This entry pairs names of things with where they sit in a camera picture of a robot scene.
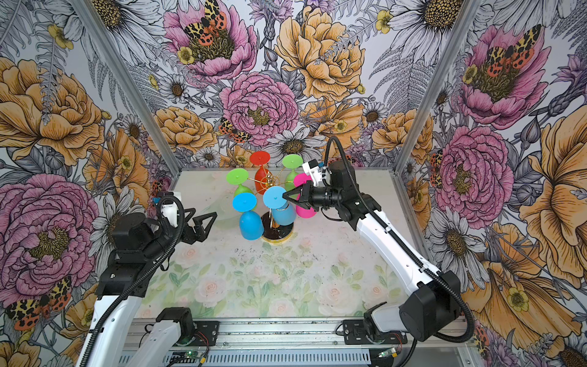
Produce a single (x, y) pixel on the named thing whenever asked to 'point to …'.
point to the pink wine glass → (299, 181)
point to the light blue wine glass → (283, 214)
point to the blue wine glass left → (251, 225)
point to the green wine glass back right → (292, 161)
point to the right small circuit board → (391, 352)
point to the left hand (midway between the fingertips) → (206, 220)
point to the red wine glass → (262, 177)
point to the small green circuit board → (190, 354)
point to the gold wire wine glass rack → (271, 232)
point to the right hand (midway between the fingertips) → (285, 202)
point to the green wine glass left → (237, 177)
